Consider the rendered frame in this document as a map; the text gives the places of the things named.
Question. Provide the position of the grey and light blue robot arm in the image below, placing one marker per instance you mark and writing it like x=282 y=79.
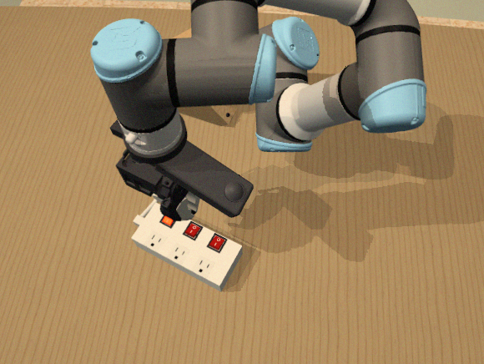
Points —
x=228 y=61

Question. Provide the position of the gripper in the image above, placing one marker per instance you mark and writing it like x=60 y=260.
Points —
x=181 y=204

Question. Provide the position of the cream power strip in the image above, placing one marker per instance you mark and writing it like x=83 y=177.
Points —
x=188 y=246

